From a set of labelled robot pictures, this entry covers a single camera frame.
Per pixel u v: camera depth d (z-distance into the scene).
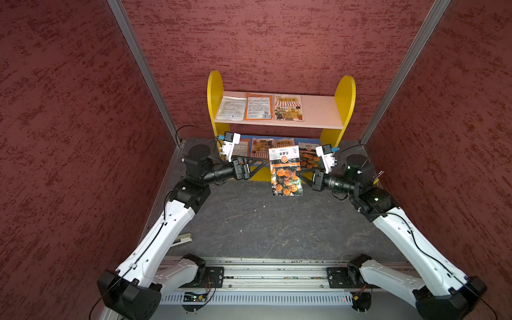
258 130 1.20
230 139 0.57
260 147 1.00
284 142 1.00
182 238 0.81
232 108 0.76
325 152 0.60
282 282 0.74
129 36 0.78
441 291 0.38
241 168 0.54
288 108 0.77
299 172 0.65
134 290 0.36
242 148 0.98
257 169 0.57
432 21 0.74
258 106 0.77
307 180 0.63
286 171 0.67
